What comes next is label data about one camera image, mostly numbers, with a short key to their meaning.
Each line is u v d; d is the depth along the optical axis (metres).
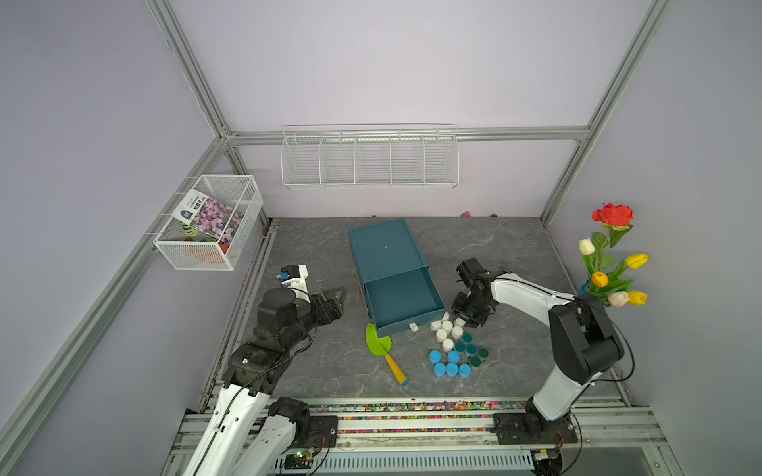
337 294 0.69
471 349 0.85
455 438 0.74
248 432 0.51
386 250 0.84
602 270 0.77
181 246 0.71
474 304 0.78
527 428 0.71
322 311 0.60
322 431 0.74
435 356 0.83
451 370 0.81
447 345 0.85
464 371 0.81
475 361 0.83
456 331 0.89
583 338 0.48
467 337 0.87
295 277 0.62
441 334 0.87
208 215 0.74
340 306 0.64
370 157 0.99
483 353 0.84
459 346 0.85
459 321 0.87
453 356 0.84
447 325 0.89
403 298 0.80
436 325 0.89
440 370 0.82
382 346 0.87
